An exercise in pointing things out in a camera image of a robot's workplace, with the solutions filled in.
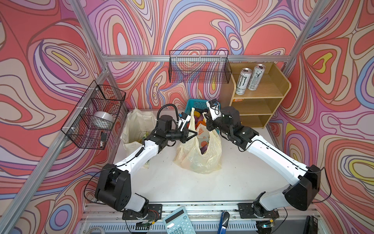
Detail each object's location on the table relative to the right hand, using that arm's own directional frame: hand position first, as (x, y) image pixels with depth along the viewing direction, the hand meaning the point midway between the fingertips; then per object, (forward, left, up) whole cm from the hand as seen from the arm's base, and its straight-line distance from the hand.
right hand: (206, 117), depth 75 cm
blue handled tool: (-42, -6, -25) cm, 50 cm away
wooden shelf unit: (+18, -37, -13) cm, 43 cm away
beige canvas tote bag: (+12, +44, -19) cm, 49 cm away
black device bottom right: (-46, -47, -28) cm, 72 cm away
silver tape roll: (-3, +52, +4) cm, 52 cm away
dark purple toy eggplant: (-6, +1, -24) cm, 24 cm away
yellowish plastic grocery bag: (-13, +3, -15) cm, 20 cm away
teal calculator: (-43, +16, -28) cm, 53 cm away
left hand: (-6, +5, -6) cm, 10 cm away
